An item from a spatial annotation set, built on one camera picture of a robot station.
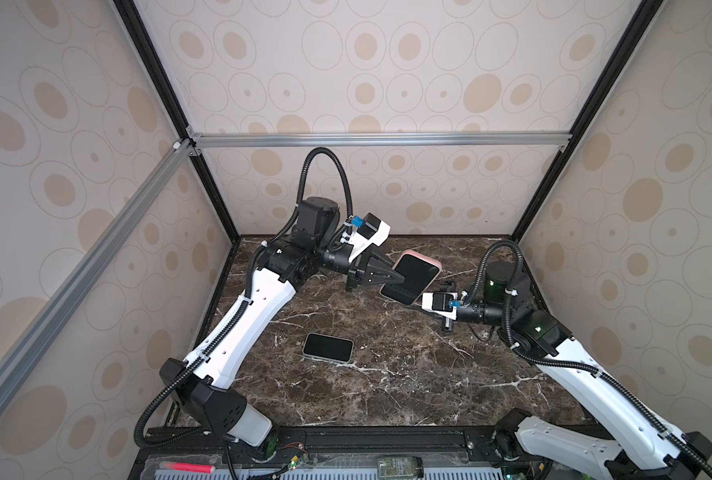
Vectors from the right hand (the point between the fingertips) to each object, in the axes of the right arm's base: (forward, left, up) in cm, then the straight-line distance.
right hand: (410, 296), depth 63 cm
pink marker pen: (-27, +52, -31) cm, 67 cm away
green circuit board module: (-27, +2, -28) cm, 39 cm away
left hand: (-3, +2, +10) cm, 10 cm away
